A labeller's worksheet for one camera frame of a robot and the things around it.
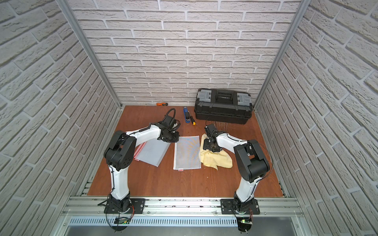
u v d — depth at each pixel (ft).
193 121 3.58
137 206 2.43
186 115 3.65
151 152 3.06
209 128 2.56
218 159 2.93
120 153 1.72
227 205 2.44
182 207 2.49
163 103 3.99
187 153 3.12
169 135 2.76
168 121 2.61
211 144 2.65
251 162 1.58
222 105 3.20
